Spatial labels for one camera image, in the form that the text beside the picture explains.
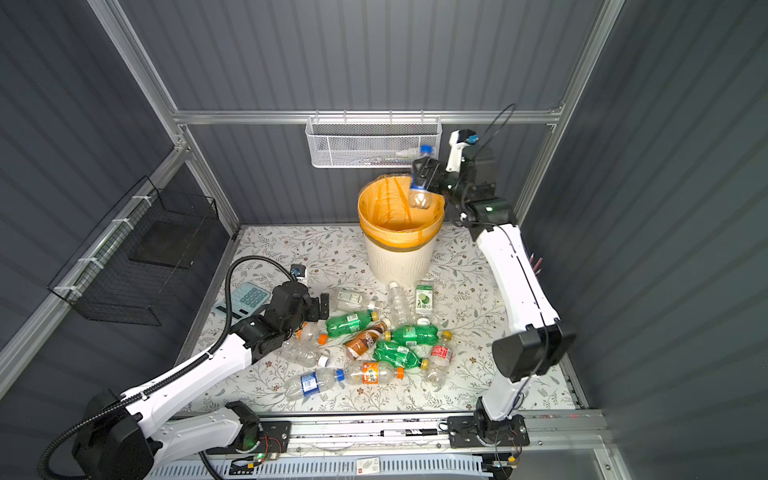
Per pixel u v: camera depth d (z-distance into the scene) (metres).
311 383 0.77
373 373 0.79
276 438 0.72
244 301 0.96
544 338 0.42
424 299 0.94
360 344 0.84
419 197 0.75
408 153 0.91
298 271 0.71
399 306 0.95
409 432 0.74
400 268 0.92
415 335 0.86
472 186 0.53
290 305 0.61
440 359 0.83
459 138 0.63
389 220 1.07
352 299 0.93
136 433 0.39
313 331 0.88
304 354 0.83
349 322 0.88
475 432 0.73
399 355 0.84
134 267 0.73
